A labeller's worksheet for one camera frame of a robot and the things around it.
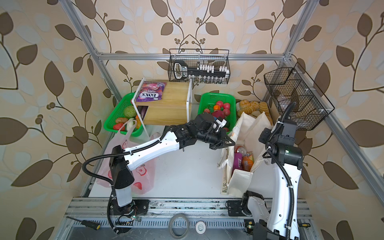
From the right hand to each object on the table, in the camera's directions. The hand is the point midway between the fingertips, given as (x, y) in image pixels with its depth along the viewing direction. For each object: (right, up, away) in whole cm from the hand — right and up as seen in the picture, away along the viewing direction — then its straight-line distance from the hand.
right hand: (270, 135), depth 68 cm
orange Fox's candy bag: (-7, -15, +10) cm, 19 cm away
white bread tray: (-3, +16, +48) cm, 51 cm away
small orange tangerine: (-19, +16, +44) cm, 50 cm away
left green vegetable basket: (-91, +12, +39) cm, 100 cm away
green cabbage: (-82, +13, +37) cm, 91 cm away
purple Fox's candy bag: (-59, +23, +11) cm, 64 cm away
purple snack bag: (-13, -14, +7) cm, 20 cm away
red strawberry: (-87, +3, +31) cm, 93 cm away
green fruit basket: (-25, +23, +50) cm, 60 cm away
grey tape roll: (-43, -44, +2) cm, 61 cm away
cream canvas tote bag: (-16, -21, -4) cm, 26 cm away
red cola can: (-10, -9, +14) cm, 20 cm away
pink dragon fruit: (-18, +12, +40) cm, 45 cm away
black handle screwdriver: (-80, -42, 0) cm, 91 cm away
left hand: (-16, -3, -7) cm, 18 cm away
